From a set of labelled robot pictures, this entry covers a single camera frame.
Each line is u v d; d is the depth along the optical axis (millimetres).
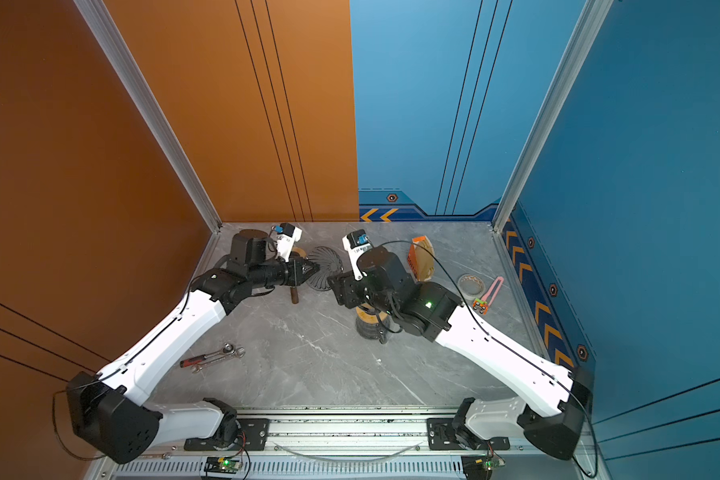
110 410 378
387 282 447
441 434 725
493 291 998
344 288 553
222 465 708
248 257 572
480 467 706
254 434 739
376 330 870
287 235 670
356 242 547
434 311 440
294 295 937
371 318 828
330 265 776
